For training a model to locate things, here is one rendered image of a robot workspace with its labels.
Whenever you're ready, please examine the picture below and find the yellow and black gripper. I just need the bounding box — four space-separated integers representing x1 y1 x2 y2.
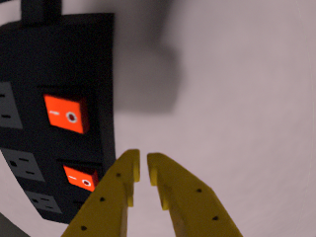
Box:
60 149 243 237

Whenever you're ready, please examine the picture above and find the black power strip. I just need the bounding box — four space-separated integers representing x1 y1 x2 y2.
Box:
0 0 117 225

